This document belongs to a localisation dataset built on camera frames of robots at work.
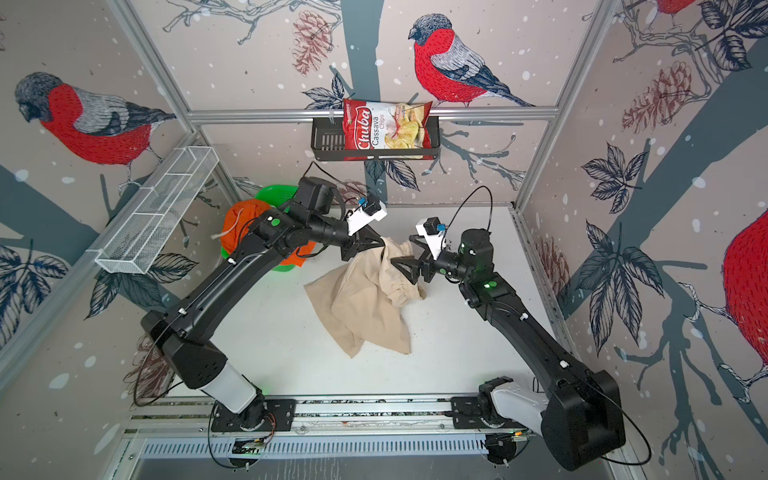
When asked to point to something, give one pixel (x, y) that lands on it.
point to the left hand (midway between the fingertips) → (382, 240)
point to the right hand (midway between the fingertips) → (397, 255)
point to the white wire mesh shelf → (159, 209)
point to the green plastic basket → (274, 195)
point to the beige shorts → (360, 301)
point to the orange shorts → (239, 214)
